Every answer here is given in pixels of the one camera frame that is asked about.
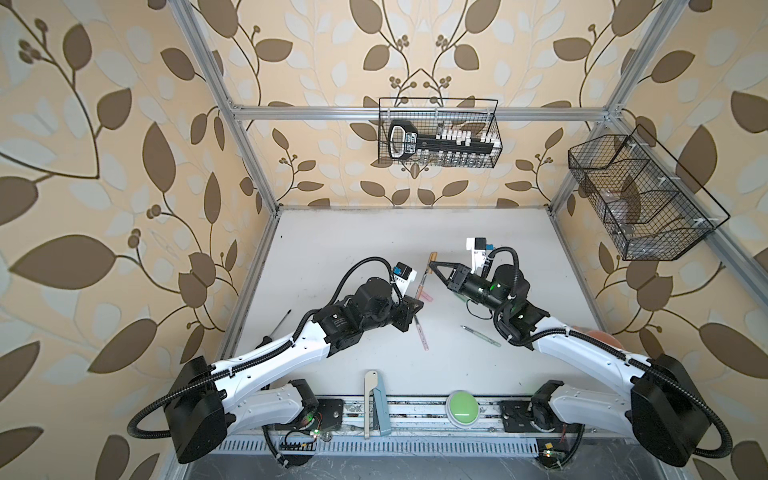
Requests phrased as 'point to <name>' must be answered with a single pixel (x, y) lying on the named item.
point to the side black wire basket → (650, 207)
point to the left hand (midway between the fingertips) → (425, 303)
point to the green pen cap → (461, 297)
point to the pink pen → (421, 334)
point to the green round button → (462, 409)
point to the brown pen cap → (433, 257)
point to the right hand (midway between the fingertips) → (431, 268)
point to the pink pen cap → (429, 298)
